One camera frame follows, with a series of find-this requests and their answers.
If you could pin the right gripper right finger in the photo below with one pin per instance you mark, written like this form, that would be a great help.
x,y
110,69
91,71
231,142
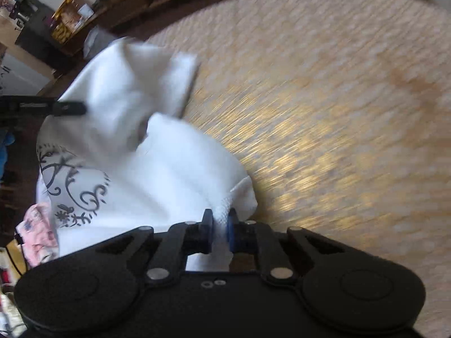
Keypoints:
x,y
280,257

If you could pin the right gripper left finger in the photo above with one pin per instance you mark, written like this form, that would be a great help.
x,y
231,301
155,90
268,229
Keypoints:
x,y
158,259

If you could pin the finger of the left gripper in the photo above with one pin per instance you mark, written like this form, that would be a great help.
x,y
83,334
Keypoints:
x,y
21,106

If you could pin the white printed t-shirt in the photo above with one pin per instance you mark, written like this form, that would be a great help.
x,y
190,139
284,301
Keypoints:
x,y
132,161

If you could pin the pink floral cloth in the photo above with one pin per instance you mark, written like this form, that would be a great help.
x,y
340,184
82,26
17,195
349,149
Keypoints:
x,y
39,242

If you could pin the gold floral lace tablecloth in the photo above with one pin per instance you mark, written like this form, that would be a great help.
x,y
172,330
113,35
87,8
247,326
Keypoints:
x,y
340,112

